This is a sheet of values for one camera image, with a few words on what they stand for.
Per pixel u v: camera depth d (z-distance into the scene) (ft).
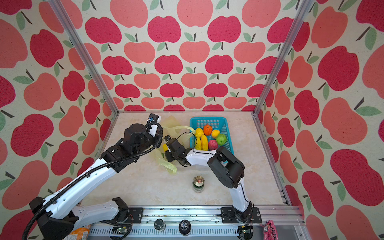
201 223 2.41
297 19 2.41
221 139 3.05
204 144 3.16
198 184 2.45
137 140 1.71
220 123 3.44
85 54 2.85
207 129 3.35
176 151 2.38
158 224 2.09
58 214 1.27
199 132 3.30
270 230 2.28
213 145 3.10
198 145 3.15
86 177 1.41
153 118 1.91
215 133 3.33
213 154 1.78
